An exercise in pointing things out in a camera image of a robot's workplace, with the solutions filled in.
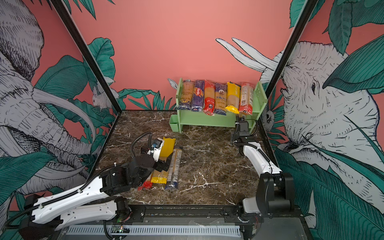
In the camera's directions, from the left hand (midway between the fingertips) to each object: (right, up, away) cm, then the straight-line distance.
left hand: (163, 148), depth 68 cm
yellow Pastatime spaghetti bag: (+37, +26, +18) cm, 49 cm away
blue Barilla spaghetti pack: (+16, +28, +18) cm, 37 cm away
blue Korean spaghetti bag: (+29, +26, +18) cm, 44 cm away
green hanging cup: (-2, +12, +41) cm, 43 cm away
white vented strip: (-4, -40, +2) cm, 40 cm away
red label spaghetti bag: (+45, +27, +18) cm, 55 cm away
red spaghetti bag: (+23, +27, +17) cm, 39 cm away
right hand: (+40, +7, +20) cm, 45 cm away
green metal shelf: (+11, +16, +31) cm, 37 cm away
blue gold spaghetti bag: (+10, +29, +20) cm, 36 cm away
